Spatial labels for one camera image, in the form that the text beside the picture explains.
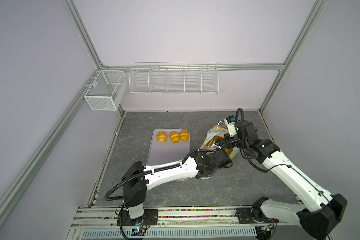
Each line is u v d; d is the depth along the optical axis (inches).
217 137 29.9
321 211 14.8
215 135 30.2
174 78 38.2
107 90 40.2
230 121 25.8
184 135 40.3
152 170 17.3
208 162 22.4
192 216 29.7
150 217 29.0
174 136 40.1
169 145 39.0
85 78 33.5
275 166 18.5
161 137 39.5
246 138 21.4
